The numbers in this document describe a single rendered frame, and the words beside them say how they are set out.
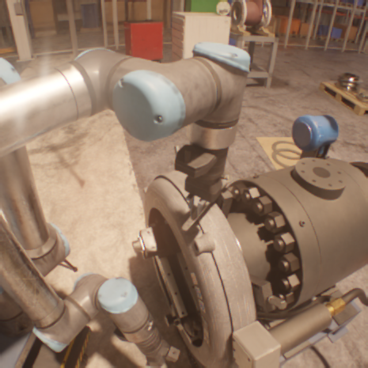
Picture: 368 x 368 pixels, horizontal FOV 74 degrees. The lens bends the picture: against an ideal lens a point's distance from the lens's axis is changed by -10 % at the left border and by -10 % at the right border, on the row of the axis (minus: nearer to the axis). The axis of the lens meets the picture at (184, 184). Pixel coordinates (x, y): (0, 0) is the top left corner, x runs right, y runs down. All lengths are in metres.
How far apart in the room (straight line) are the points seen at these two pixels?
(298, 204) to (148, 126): 0.75
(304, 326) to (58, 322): 0.62
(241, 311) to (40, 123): 0.62
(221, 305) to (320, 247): 0.44
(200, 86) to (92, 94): 0.16
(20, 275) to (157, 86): 0.49
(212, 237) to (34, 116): 0.49
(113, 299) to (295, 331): 0.47
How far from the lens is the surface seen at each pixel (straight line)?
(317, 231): 1.01
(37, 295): 0.68
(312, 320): 0.83
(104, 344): 1.61
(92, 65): 0.43
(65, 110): 0.40
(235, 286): 0.72
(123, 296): 0.67
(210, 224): 0.72
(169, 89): 0.33
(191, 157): 0.46
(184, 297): 1.08
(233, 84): 0.42
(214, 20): 4.54
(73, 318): 0.76
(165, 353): 0.87
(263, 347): 0.73
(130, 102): 0.34
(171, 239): 1.09
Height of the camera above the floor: 1.49
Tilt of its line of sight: 38 degrees down
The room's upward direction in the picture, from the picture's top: 2 degrees clockwise
